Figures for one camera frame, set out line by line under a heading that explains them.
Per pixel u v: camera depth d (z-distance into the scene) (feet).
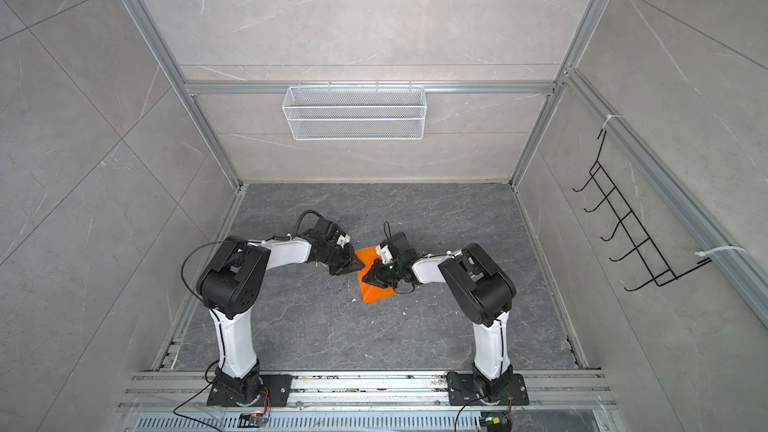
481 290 1.70
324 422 2.30
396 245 2.57
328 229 2.73
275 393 2.40
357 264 3.12
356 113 3.30
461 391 2.39
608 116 2.30
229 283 1.73
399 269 2.52
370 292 2.95
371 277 2.95
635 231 2.18
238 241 1.90
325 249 2.69
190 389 2.45
